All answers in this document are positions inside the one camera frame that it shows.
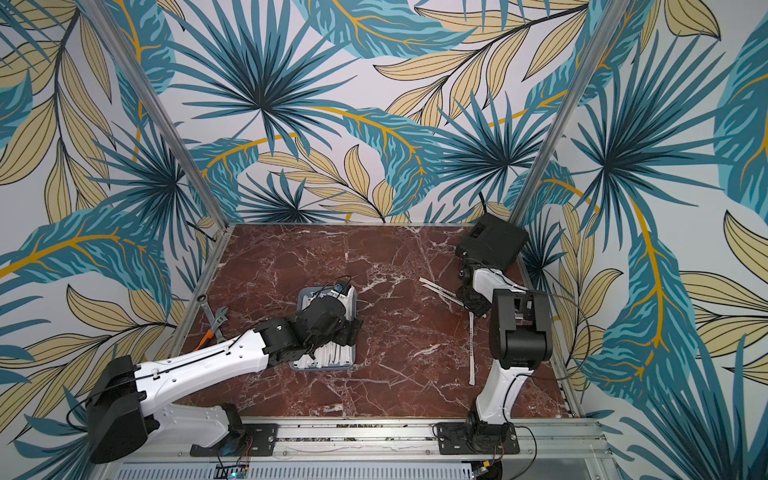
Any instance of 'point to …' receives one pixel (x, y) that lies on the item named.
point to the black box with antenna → (492, 241)
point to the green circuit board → (231, 472)
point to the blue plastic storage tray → (305, 296)
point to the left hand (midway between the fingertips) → (349, 321)
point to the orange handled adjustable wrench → (220, 320)
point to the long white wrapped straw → (471, 350)
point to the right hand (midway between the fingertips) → (473, 302)
